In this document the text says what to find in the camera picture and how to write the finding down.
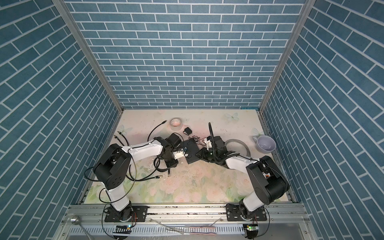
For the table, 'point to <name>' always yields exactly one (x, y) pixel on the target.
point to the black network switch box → (190, 150)
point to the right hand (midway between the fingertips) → (194, 153)
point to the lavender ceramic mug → (265, 144)
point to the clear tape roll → (176, 124)
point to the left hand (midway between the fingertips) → (174, 163)
